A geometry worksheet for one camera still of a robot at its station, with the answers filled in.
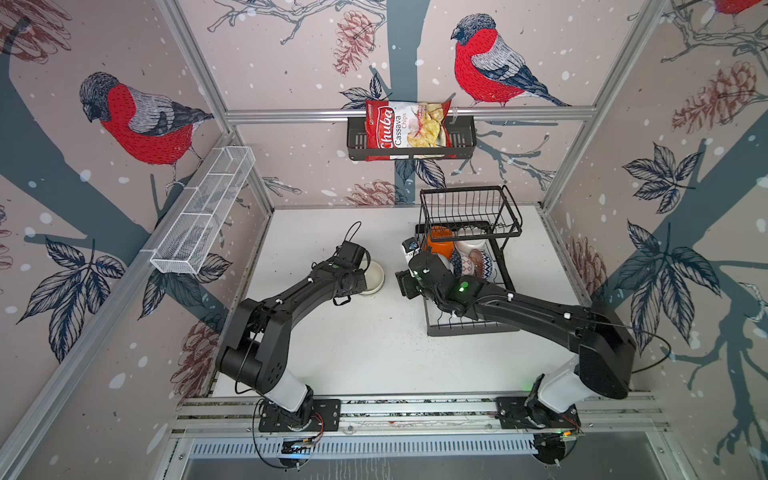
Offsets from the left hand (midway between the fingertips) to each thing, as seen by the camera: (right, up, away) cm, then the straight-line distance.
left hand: (356, 283), depth 91 cm
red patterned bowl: (+40, +7, +9) cm, 42 cm away
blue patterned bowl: (+31, +7, -1) cm, 32 cm away
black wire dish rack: (+35, +22, +2) cm, 41 cm away
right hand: (+14, +4, -9) cm, 17 cm away
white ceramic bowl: (+37, +11, +10) cm, 40 cm away
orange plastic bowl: (+29, +10, +8) cm, 32 cm away
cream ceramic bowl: (+6, +1, +5) cm, 8 cm away
